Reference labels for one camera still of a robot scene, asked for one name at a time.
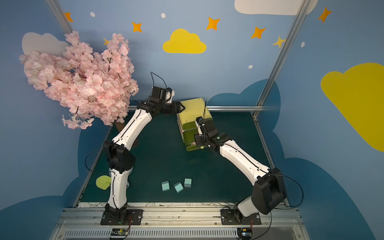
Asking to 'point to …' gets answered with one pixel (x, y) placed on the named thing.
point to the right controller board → (245, 233)
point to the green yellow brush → (103, 182)
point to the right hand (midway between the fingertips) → (201, 134)
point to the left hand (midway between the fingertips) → (180, 106)
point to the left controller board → (119, 232)
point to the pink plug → (193, 143)
